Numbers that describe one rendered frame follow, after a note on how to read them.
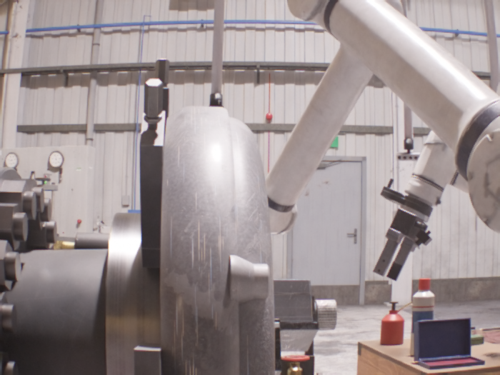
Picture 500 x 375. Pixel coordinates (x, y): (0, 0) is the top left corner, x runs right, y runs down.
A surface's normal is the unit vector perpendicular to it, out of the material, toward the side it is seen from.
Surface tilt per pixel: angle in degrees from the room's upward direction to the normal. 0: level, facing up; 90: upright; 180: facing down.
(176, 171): 54
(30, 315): 63
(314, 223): 90
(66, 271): 37
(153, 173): 131
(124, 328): 71
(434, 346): 77
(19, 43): 90
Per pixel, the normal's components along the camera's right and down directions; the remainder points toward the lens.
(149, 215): 0.07, 0.58
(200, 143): 0.09, -0.84
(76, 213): -0.18, -0.09
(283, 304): 0.10, -0.50
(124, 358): 0.11, -0.22
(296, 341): 0.03, 0.87
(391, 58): -0.80, -0.10
